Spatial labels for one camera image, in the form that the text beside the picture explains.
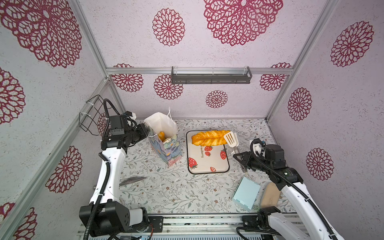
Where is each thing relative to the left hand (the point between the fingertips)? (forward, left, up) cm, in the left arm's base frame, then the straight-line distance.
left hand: (149, 132), depth 77 cm
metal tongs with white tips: (-3, -43, -3) cm, 43 cm away
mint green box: (-24, -51, -26) cm, 62 cm away
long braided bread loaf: (+1, -32, -7) cm, 33 cm away
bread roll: (+13, -2, -18) cm, 22 cm away
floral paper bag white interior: (-4, -10, -10) cm, 15 cm away
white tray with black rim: (-1, -31, -27) cm, 41 cm away
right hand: (-12, -43, -4) cm, 44 cm away
